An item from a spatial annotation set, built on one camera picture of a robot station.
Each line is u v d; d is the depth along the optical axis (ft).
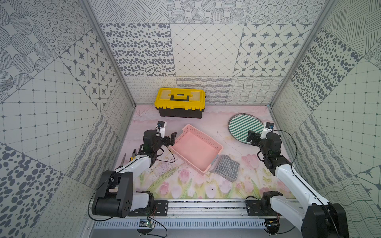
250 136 2.52
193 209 2.49
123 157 3.01
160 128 2.50
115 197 1.37
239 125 3.52
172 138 2.68
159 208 2.41
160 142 2.55
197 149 3.22
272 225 2.37
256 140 2.46
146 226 2.29
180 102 3.30
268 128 2.35
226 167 2.75
